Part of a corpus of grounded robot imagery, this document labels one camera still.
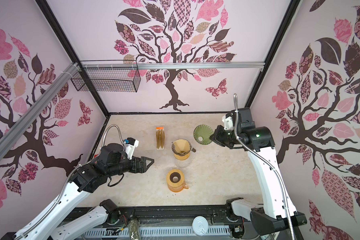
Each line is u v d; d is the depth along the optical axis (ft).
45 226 1.28
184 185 2.57
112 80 4.00
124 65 2.99
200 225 2.17
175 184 2.45
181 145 2.68
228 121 2.00
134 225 2.24
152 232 2.29
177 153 2.65
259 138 1.35
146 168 2.00
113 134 3.60
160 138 3.30
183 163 2.98
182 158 2.71
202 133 2.11
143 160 1.97
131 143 2.00
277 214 1.17
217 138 1.81
